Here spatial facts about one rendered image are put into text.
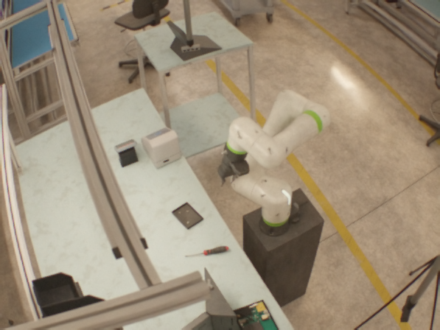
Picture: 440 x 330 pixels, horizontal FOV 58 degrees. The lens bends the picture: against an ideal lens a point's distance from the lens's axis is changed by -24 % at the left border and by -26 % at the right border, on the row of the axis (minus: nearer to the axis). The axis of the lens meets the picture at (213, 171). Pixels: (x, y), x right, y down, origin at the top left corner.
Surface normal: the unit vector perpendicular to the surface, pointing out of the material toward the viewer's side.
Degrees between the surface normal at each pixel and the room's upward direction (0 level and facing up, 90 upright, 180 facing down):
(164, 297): 0
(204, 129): 0
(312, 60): 0
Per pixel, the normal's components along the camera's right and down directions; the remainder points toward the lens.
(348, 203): -0.06, -0.67
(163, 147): 0.48, 0.63
